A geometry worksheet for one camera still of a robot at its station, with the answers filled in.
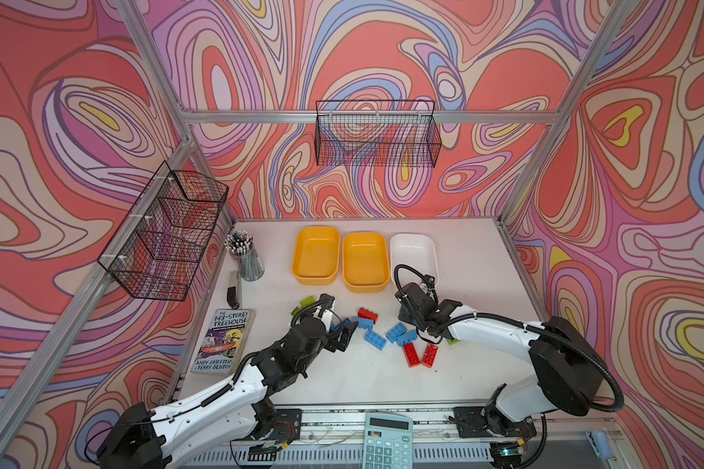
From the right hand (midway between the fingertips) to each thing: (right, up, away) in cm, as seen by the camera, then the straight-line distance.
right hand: (410, 315), depth 89 cm
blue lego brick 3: (-1, -6, -3) cm, 7 cm away
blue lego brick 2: (-4, -5, -1) cm, 7 cm away
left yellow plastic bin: (-32, +18, +18) cm, 41 cm away
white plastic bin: (+6, +20, +18) cm, 28 cm away
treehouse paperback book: (-56, -7, -4) cm, 56 cm away
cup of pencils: (-52, +22, -1) cm, 57 cm away
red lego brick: (-1, -10, -6) cm, 12 cm away
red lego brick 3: (-14, 0, +2) cm, 14 cm away
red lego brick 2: (+5, -10, -5) cm, 13 cm away
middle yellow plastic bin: (-13, +16, +18) cm, 27 cm away
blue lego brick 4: (-14, -2, -1) cm, 14 cm away
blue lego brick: (-11, -7, -2) cm, 13 cm away
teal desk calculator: (-9, -26, -20) cm, 34 cm away
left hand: (-21, +2, -10) cm, 23 cm away
